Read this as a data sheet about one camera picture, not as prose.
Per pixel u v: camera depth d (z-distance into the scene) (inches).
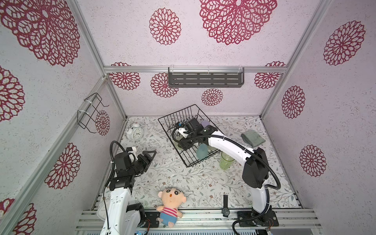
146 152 27.9
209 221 29.7
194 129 26.1
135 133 39.4
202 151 37.3
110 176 23.4
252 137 41.9
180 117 44.3
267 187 21.4
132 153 25.5
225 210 30.0
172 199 28.7
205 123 40.2
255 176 19.5
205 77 38.1
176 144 32.3
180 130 30.7
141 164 27.4
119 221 17.4
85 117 29.3
